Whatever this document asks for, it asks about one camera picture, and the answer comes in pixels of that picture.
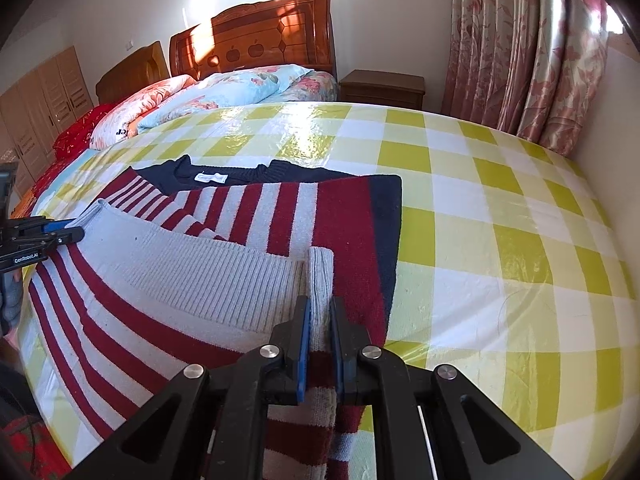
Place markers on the beige wardrobe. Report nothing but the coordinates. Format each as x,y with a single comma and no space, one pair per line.
45,95

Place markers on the plain wooden headboard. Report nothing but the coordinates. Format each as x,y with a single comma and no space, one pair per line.
135,72

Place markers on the wooden nightstand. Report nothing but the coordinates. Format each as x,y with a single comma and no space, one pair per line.
385,87

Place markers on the yellow white checked cover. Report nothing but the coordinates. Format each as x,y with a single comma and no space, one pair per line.
475,210

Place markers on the pink floral quilt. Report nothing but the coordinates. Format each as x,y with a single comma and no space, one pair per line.
135,110

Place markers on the pink floral curtain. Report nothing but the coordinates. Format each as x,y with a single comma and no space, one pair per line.
500,50

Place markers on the red pink patterned sheet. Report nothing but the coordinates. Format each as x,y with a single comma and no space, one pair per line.
25,447

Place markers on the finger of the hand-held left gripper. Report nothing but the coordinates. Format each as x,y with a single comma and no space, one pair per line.
70,236
57,225

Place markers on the light blue floral quilt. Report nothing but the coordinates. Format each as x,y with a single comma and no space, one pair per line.
235,85

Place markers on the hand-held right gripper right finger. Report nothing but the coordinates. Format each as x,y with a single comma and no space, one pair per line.
337,350

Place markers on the carved wooden headboard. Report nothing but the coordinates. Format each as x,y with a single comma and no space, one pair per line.
260,35

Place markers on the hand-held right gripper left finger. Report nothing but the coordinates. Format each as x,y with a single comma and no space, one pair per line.
303,350

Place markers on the red patterned bedding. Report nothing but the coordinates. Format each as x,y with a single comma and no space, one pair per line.
75,135

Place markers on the red grey striped navy sweater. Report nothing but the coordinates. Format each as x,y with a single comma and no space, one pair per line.
175,270

